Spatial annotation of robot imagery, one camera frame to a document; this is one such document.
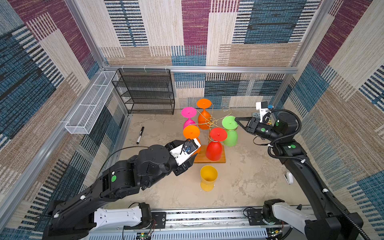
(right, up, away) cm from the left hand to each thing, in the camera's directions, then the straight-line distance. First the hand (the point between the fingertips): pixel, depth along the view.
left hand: (191, 145), depth 54 cm
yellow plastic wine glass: (+9, -19, +25) cm, 33 cm away
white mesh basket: (-51, +11, +18) cm, 55 cm away
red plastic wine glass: (+10, -4, +17) cm, 20 cm away
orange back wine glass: (+6, +18, +24) cm, 30 cm away
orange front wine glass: (0, +4, +14) cm, 14 cm away
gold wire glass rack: (+9, +8, +18) cm, 22 cm away
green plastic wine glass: (+18, +7, +14) cm, 24 cm away
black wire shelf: (-34, +32, +57) cm, 74 cm away
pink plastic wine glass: (-1, +13, +20) cm, 24 cm away
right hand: (+19, +8, +13) cm, 25 cm away
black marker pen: (-36, 0, +51) cm, 63 cm away
